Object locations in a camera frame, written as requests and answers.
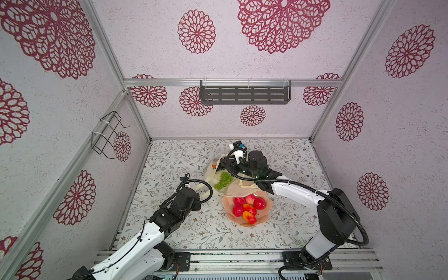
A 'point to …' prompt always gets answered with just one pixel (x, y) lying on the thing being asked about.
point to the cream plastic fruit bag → (238, 185)
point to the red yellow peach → (250, 199)
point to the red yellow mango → (249, 208)
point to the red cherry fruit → (259, 203)
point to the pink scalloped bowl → (261, 215)
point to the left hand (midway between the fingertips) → (196, 196)
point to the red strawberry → (249, 217)
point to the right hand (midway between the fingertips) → (222, 157)
